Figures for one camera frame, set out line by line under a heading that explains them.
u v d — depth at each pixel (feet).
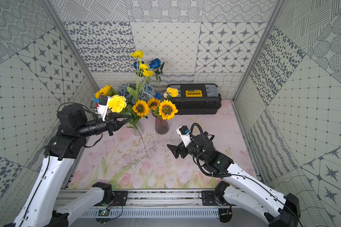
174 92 2.52
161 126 3.51
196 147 1.74
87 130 1.60
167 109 2.05
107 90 2.08
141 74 2.30
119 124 1.86
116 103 1.63
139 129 3.16
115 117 1.74
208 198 2.41
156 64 2.56
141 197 2.47
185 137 1.95
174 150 1.98
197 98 3.29
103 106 1.64
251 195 1.47
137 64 2.26
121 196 2.44
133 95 2.45
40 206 1.19
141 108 2.38
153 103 2.61
